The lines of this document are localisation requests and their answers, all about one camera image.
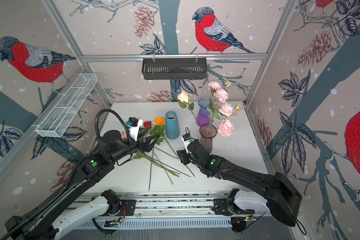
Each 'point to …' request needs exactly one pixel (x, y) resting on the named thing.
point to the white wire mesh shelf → (66, 106)
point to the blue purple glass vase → (203, 115)
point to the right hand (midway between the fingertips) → (179, 151)
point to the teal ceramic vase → (172, 128)
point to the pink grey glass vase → (207, 132)
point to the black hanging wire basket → (158, 68)
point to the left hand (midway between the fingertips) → (152, 132)
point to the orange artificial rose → (158, 129)
